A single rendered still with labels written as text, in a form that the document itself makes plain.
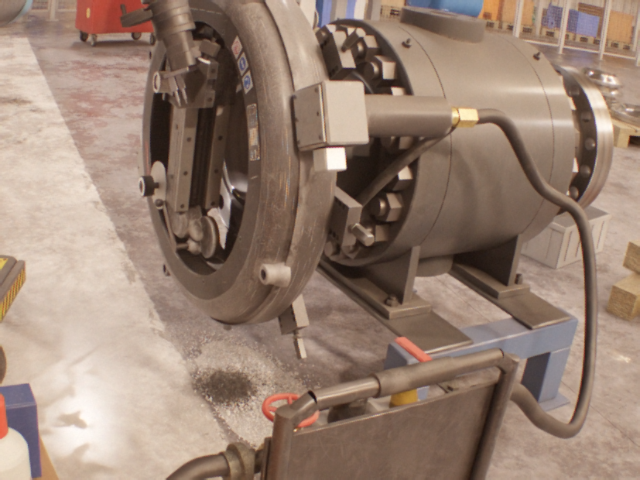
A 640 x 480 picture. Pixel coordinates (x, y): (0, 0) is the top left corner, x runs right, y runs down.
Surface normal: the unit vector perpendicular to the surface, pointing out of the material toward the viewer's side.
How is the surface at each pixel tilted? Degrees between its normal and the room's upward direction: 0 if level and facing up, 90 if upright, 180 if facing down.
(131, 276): 0
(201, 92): 93
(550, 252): 90
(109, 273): 0
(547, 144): 76
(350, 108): 68
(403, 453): 90
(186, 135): 93
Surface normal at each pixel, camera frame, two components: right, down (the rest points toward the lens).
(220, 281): -0.87, 0.10
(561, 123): 0.49, -0.05
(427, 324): 0.11, -0.92
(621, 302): -0.72, 0.18
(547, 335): 0.49, 0.38
